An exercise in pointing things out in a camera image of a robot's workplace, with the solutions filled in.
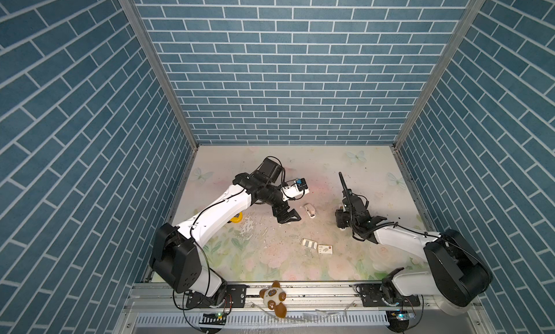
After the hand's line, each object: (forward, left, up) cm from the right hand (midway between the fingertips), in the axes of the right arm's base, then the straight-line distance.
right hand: (338, 211), depth 92 cm
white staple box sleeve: (-17, +6, -1) cm, 18 cm away
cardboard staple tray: (-14, +12, -3) cm, 18 cm away
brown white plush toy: (-34, +24, +1) cm, 42 cm away
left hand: (-8, +18, +15) cm, 25 cm away
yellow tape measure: (-7, +43, 0) cm, 43 cm away
